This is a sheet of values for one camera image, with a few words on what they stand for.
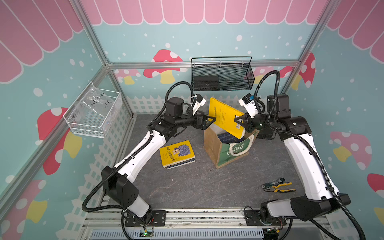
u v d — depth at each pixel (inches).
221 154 31.5
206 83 34.4
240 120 25.5
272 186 32.7
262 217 26.6
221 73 36.4
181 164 36.1
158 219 29.2
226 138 36.2
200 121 24.8
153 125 21.3
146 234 28.6
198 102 24.7
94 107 28.0
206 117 24.2
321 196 15.1
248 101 22.1
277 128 18.1
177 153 37.8
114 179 16.6
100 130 25.2
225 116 27.8
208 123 25.7
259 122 22.1
